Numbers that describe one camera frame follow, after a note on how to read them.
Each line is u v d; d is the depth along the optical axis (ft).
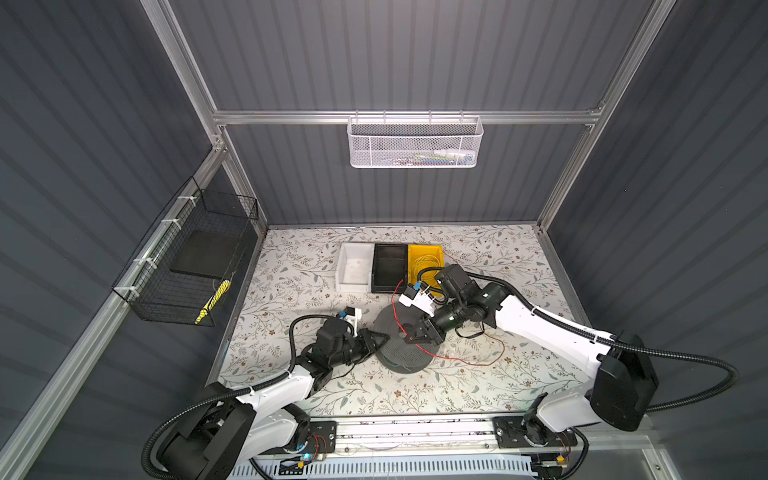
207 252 2.48
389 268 3.69
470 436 2.47
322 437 2.37
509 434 2.40
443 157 3.01
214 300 2.26
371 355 2.42
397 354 2.63
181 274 2.34
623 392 1.40
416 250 3.46
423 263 3.44
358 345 2.44
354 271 3.47
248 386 1.56
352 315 2.62
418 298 2.24
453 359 2.84
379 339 2.64
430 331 2.15
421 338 2.27
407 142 4.05
